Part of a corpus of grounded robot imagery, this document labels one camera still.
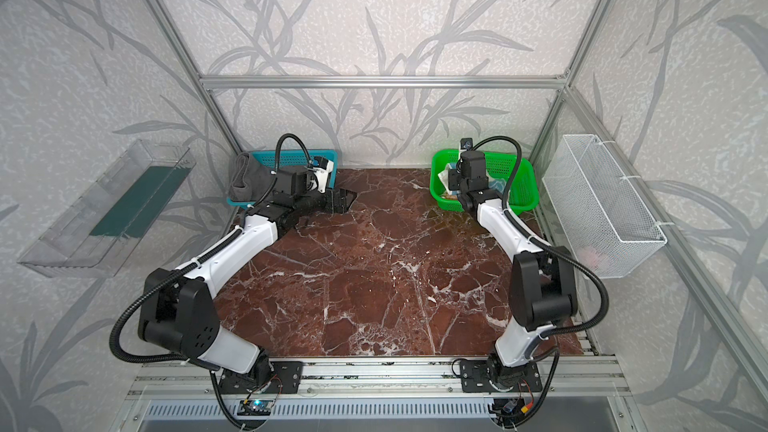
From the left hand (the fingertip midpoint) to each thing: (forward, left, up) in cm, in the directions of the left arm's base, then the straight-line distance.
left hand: (348, 183), depth 85 cm
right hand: (+10, -34, +1) cm, 36 cm away
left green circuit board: (-51, +19, -23) cm, 60 cm away
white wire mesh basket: (-23, -58, +13) cm, 63 cm away
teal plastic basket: (-1, +11, +11) cm, 15 cm away
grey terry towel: (+15, +38, -16) cm, 44 cm away
